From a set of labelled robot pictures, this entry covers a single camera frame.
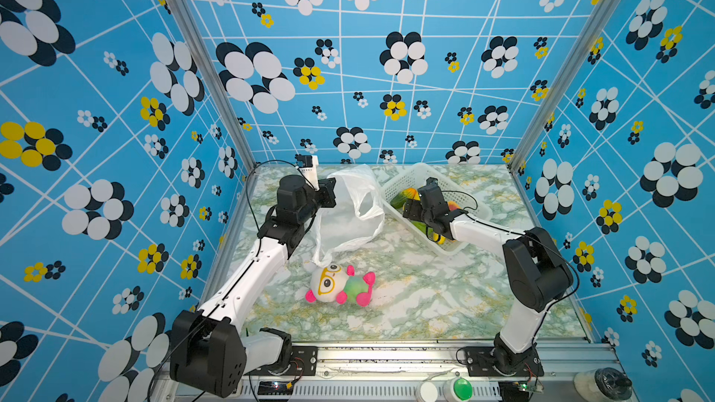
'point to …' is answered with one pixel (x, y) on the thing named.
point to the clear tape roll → (603, 384)
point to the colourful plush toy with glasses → (331, 282)
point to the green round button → (462, 389)
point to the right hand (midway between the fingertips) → (416, 206)
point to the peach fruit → (452, 206)
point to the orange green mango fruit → (398, 200)
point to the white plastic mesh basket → (415, 179)
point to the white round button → (427, 392)
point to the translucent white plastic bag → (358, 212)
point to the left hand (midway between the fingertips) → (336, 178)
